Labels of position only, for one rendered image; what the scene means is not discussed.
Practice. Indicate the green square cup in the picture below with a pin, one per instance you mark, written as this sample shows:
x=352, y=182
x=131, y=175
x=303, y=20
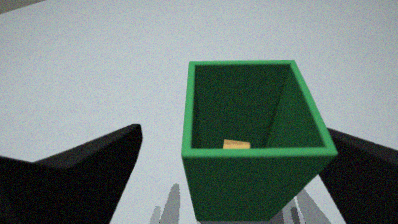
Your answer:
x=268, y=104

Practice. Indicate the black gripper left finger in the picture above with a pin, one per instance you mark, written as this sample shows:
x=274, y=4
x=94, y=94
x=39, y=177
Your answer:
x=82, y=185

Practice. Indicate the tan block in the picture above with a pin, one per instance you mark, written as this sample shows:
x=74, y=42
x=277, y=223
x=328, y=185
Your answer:
x=231, y=144

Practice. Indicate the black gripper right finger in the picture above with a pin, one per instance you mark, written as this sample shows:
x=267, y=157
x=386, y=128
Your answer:
x=362, y=180

